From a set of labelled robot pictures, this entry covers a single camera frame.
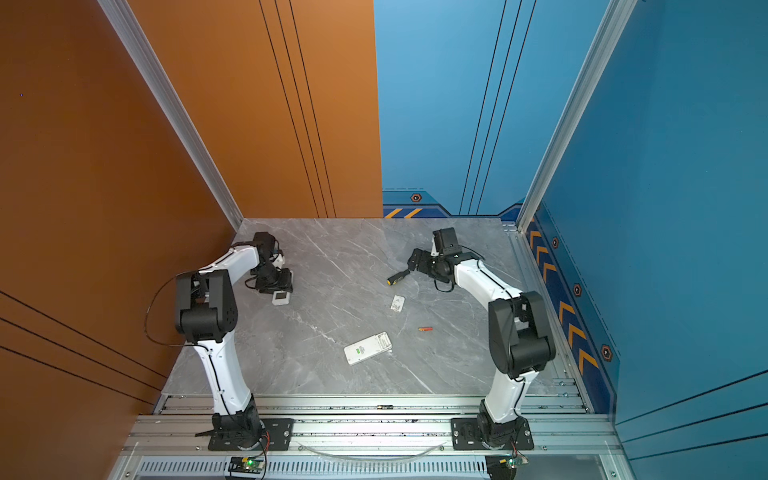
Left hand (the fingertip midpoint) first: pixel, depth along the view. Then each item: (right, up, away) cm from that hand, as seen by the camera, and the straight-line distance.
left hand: (284, 286), depth 101 cm
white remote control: (0, -3, -5) cm, 6 cm away
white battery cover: (+39, -5, -5) cm, 39 cm away
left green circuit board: (+2, -39, -30) cm, 50 cm away
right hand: (+45, +7, -6) cm, 46 cm away
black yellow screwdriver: (+37, +2, 0) cm, 37 cm away
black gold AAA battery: (+35, -30, -22) cm, 51 cm away
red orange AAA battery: (+47, -12, -9) cm, 50 cm away
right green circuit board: (+66, -38, -31) cm, 82 cm away
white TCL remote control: (+30, -17, -14) cm, 37 cm away
